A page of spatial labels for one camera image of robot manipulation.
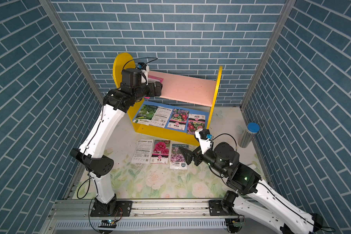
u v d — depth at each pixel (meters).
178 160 0.91
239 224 0.70
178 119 0.94
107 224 0.72
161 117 0.96
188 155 0.52
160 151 0.94
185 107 1.00
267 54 0.89
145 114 0.96
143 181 0.83
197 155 0.52
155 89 0.65
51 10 0.71
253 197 0.44
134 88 0.53
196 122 0.94
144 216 0.72
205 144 0.52
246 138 0.89
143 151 0.94
